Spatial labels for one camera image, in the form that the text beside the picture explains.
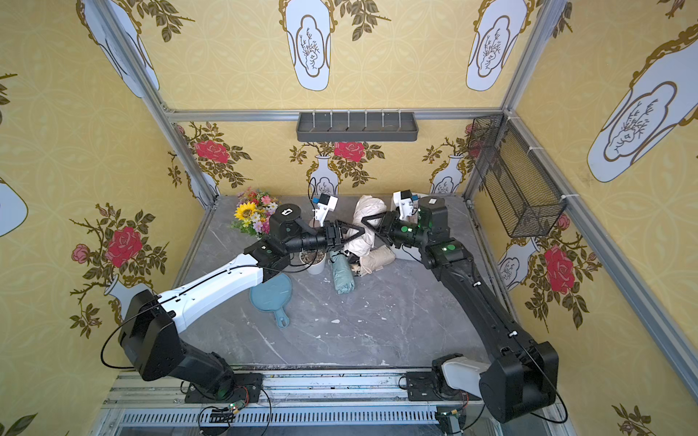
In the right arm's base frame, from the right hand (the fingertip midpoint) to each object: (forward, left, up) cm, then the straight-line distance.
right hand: (372, 220), depth 72 cm
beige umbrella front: (+2, +2, +3) cm, 4 cm away
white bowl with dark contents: (+1, +19, -24) cm, 31 cm away
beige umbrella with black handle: (+4, -2, -26) cm, 27 cm away
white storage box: (+7, -13, -29) cm, 33 cm away
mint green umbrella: (-4, +8, -26) cm, 28 cm away
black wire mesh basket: (+6, -41, +2) cm, 42 cm away
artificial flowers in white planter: (+10, +38, -10) cm, 40 cm away
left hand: (-3, +4, 0) cm, 5 cm away
